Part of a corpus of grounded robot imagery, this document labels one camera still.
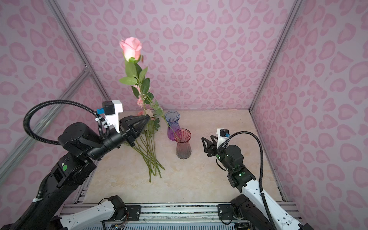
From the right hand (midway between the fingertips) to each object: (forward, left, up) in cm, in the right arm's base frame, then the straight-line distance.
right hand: (205, 138), depth 73 cm
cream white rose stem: (+1, +35, -23) cm, 42 cm away
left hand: (-9, +21, +27) cm, 35 cm away
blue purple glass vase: (+21, +20, -7) cm, 30 cm away
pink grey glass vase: (+6, +12, -8) cm, 16 cm away
